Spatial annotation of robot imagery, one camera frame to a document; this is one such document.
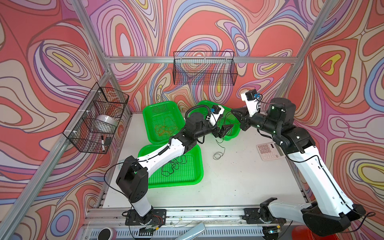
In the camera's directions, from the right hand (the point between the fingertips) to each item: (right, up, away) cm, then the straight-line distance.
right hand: (233, 114), depth 62 cm
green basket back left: (-42, -2, +52) cm, 67 cm away
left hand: (0, -2, +7) cm, 8 cm away
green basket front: (-21, -32, +26) cm, 46 cm away
